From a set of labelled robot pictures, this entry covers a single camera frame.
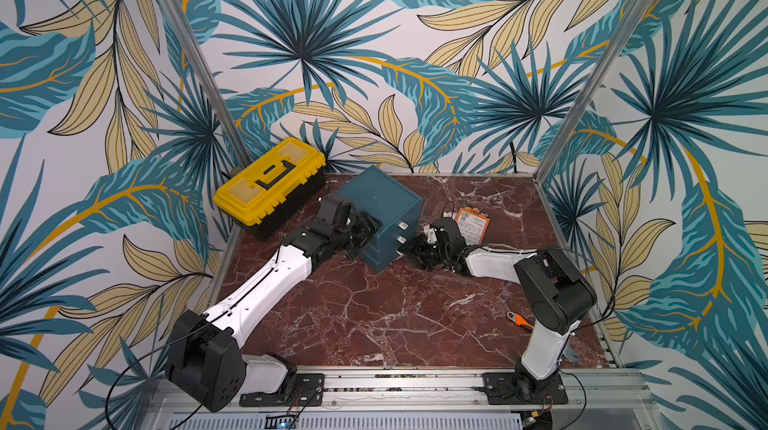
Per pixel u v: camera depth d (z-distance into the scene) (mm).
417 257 840
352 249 679
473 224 1034
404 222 830
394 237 893
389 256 902
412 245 855
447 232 754
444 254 749
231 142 1066
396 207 829
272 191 924
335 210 596
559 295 494
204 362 389
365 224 707
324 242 569
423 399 733
